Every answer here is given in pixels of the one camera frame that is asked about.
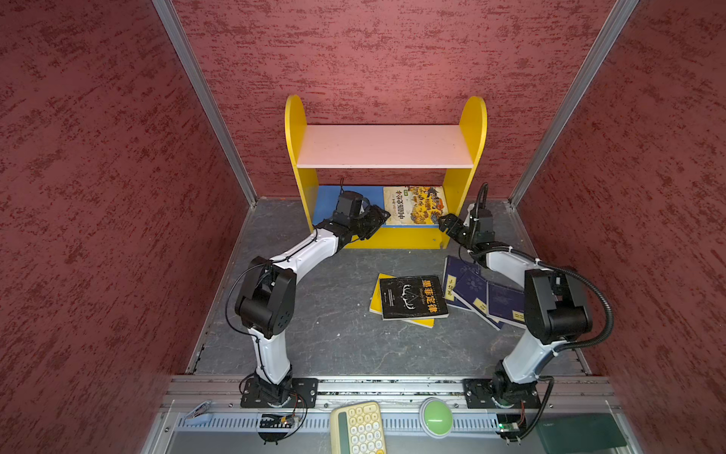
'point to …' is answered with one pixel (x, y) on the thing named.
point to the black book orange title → (413, 297)
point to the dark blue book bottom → (459, 276)
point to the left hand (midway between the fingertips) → (388, 222)
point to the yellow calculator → (356, 428)
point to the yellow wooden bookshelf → (417, 173)
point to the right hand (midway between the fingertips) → (444, 227)
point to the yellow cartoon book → (376, 307)
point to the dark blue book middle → (452, 267)
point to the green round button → (436, 417)
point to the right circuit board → (509, 422)
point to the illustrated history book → (415, 205)
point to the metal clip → (199, 410)
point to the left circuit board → (276, 421)
